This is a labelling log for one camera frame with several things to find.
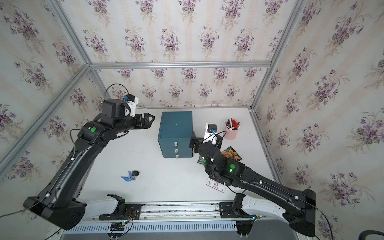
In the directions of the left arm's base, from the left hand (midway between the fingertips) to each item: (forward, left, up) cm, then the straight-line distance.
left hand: (149, 118), depth 69 cm
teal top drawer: (-4, -11, -15) cm, 19 cm away
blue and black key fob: (-16, +14, -33) cm, 39 cm away
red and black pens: (+15, -47, -23) cm, 55 cm away
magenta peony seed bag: (-21, -34, -33) cm, 52 cm away
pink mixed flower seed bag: (-7, -25, -33) cm, 42 cm away
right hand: (-7, -25, -3) cm, 26 cm away
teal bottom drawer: (-5, -12, -29) cm, 32 cm away
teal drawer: (-5, -12, -23) cm, 26 cm away
